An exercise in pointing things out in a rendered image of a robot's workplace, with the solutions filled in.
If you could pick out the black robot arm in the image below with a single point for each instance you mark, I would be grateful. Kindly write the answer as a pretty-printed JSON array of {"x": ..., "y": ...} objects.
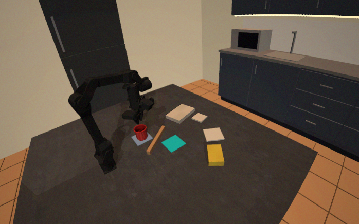
[{"x": 80, "y": 102}]

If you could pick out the yellow rectangular block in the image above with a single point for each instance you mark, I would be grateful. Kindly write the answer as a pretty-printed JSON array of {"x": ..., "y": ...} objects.
[{"x": 215, "y": 156}]

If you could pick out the red cup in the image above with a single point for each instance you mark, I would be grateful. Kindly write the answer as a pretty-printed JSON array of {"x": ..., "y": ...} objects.
[{"x": 141, "y": 132}]

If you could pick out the orange flat bar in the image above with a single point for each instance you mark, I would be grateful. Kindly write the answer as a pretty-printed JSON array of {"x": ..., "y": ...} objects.
[{"x": 155, "y": 140}]

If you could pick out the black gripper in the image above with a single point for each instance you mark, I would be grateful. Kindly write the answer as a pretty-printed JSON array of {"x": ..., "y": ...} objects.
[{"x": 135, "y": 113}]

